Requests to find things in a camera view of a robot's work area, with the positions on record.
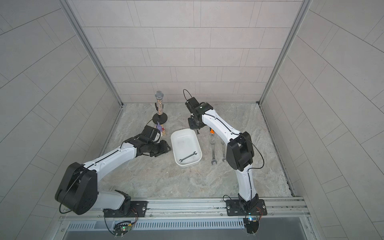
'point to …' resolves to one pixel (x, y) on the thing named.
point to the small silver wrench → (197, 131)
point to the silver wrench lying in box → (181, 160)
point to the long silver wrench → (212, 142)
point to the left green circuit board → (121, 229)
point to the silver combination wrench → (224, 157)
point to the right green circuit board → (252, 224)
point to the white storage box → (184, 143)
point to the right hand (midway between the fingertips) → (195, 125)
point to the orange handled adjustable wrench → (212, 131)
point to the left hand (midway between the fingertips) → (172, 148)
